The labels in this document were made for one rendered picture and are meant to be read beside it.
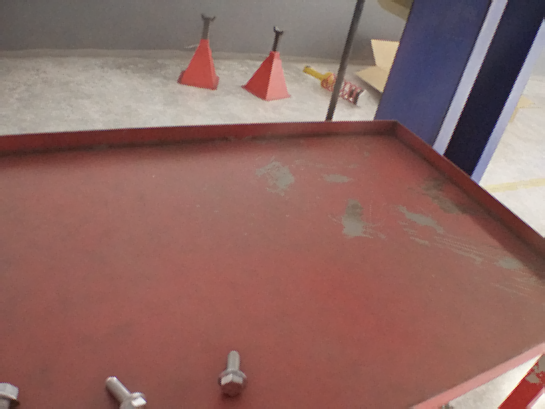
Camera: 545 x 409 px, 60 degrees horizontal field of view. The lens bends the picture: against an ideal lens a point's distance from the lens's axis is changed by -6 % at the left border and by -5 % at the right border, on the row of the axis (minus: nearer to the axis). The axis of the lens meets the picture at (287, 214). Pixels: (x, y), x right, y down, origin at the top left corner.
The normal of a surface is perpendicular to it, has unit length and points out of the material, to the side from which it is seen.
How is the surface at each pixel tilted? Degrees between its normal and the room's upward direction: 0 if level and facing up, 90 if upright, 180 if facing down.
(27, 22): 90
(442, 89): 90
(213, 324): 0
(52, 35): 90
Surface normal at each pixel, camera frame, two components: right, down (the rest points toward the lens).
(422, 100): -0.85, 0.11
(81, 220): 0.22, -0.80
